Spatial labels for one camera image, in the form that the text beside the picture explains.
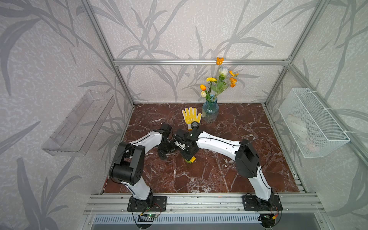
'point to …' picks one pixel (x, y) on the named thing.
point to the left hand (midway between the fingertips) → (176, 152)
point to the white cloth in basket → (299, 128)
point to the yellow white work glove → (190, 116)
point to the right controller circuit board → (267, 217)
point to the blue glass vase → (210, 110)
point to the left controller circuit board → (151, 215)
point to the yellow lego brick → (192, 159)
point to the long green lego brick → (188, 161)
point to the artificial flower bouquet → (225, 78)
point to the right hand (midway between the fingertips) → (186, 155)
